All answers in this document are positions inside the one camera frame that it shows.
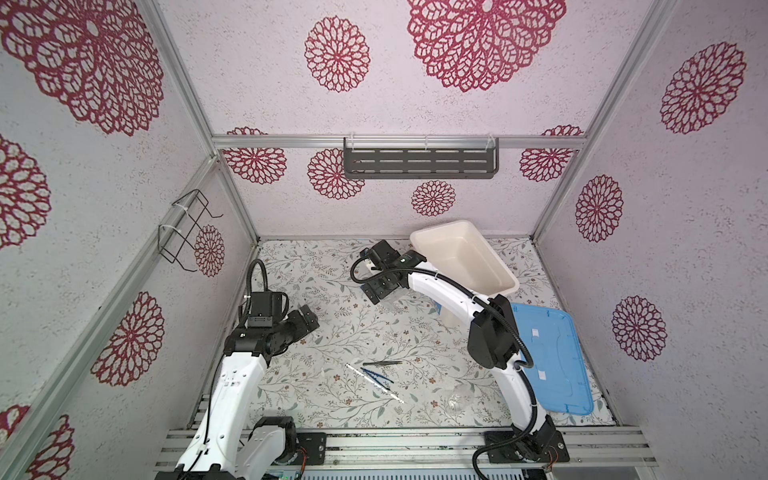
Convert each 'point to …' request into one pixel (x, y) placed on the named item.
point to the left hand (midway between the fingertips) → (305, 330)
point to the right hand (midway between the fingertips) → (380, 279)
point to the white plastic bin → (461, 253)
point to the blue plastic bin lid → (558, 370)
